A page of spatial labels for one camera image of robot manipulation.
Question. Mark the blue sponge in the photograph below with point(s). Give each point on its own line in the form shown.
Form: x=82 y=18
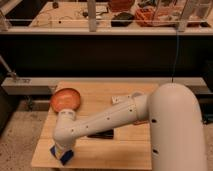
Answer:
x=64 y=158

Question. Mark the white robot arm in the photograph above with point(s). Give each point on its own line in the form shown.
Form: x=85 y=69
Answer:
x=174 y=114

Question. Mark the white mug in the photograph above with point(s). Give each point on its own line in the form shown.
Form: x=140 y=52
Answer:
x=136 y=94

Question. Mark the orange plate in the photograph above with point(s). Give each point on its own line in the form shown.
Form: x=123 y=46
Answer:
x=66 y=98

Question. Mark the orange toy carrot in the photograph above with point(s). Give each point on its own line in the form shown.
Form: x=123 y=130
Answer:
x=139 y=122

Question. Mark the black rectangular box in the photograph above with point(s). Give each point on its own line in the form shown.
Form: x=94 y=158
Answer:
x=109 y=134

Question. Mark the black pouch on bench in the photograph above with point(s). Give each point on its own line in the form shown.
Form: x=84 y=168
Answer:
x=122 y=19

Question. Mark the orange crate on bench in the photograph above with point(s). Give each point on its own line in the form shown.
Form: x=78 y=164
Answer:
x=153 y=17

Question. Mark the metal clamp bracket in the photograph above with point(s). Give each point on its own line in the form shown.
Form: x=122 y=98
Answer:
x=12 y=74

